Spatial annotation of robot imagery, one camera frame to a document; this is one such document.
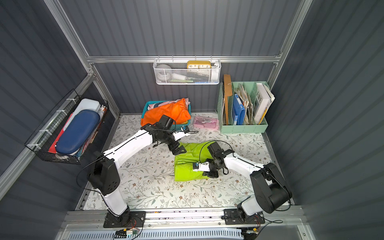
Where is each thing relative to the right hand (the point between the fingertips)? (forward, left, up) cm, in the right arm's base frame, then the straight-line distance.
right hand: (208, 169), depth 88 cm
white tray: (+22, +66, +32) cm, 77 cm away
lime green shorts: (+12, +7, -2) cm, 14 cm away
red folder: (-3, +71, +27) cm, 76 cm away
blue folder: (+33, -21, +16) cm, 42 cm away
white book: (+38, -36, +23) cm, 57 cm away
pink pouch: (+39, 0, -3) cm, 39 cm away
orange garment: (+37, +20, +12) cm, 43 cm away
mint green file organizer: (+53, -32, +20) cm, 65 cm away
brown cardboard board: (+38, -12, +29) cm, 49 cm away
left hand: (+9, +15, +12) cm, 21 cm away
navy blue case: (+3, +60, +31) cm, 68 cm away
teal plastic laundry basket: (+47, +41, +8) cm, 63 cm away
